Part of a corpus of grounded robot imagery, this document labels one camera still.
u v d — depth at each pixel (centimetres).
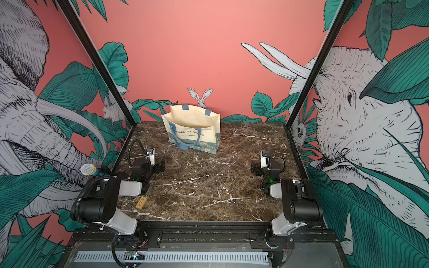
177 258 70
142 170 73
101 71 90
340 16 72
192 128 90
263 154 82
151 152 82
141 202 84
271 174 72
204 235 78
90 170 70
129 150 107
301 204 46
